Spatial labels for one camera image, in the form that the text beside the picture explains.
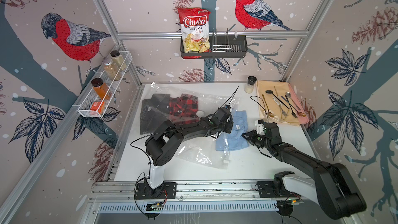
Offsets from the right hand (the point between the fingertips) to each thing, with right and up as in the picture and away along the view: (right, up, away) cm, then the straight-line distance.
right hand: (241, 133), depth 88 cm
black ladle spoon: (+28, +25, +26) cm, 46 cm away
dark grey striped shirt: (-54, +10, +12) cm, 57 cm away
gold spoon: (+23, +10, +13) cm, 28 cm away
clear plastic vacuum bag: (-23, -8, -4) cm, 25 cm away
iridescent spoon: (+41, +22, +23) cm, 51 cm away
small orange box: (-67, +18, -24) cm, 73 cm away
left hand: (-4, +6, 0) cm, 7 cm away
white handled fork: (+32, +16, +19) cm, 40 cm away
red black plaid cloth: (-35, +13, +14) cm, 40 cm away
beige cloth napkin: (+36, +27, +27) cm, 52 cm away
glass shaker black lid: (+12, +27, +25) cm, 39 cm away
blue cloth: (-4, -4, -1) cm, 5 cm away
